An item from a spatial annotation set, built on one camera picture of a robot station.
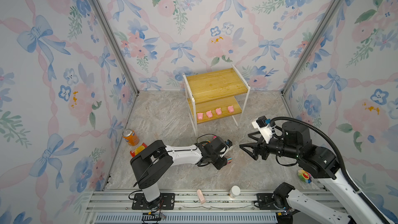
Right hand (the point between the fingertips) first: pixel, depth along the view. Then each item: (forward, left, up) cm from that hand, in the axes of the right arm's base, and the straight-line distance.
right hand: (245, 139), depth 63 cm
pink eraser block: (-17, +18, -26) cm, 36 cm away
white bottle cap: (-15, +3, -22) cm, 26 cm away
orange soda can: (+10, +58, -18) cm, 61 cm away
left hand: (+1, +5, -26) cm, 27 cm away
